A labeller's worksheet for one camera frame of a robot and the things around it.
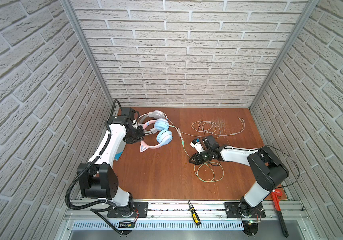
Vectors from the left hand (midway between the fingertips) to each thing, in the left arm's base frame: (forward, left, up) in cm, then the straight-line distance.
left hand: (143, 135), depth 82 cm
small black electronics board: (-39, +7, -20) cm, 45 cm away
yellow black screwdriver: (-37, -26, -14) cm, 47 cm away
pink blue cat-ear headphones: (-4, -12, +6) cm, 14 cm away
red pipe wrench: (-30, -71, -15) cm, 79 cm away
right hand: (-8, -29, -15) cm, 34 cm away
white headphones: (+25, -6, -9) cm, 27 cm away
